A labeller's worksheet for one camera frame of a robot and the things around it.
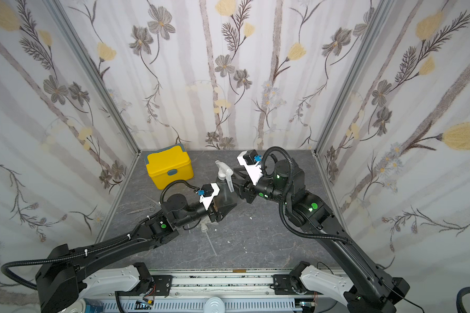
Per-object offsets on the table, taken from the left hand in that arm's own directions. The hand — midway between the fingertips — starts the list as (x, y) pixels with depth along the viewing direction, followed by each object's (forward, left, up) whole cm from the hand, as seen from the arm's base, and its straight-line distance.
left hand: (231, 194), depth 67 cm
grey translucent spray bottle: (-1, +2, 0) cm, 2 cm away
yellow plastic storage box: (+28, +31, -16) cm, 45 cm away
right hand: (-2, -2, +12) cm, 13 cm away
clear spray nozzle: (-1, +13, -27) cm, 30 cm away
